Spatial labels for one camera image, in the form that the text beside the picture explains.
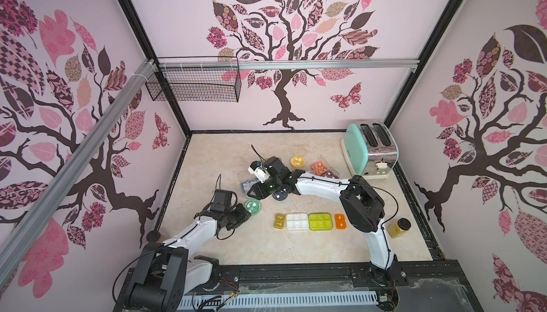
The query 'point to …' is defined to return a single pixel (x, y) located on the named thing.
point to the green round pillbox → (253, 206)
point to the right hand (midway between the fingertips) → (250, 190)
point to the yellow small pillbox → (279, 221)
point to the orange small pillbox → (319, 168)
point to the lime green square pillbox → (318, 221)
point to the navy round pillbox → (280, 196)
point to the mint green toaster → (371, 149)
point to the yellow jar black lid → (397, 229)
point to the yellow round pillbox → (297, 162)
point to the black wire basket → (196, 78)
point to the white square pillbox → (297, 221)
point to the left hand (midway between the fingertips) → (251, 219)
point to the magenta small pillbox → (330, 174)
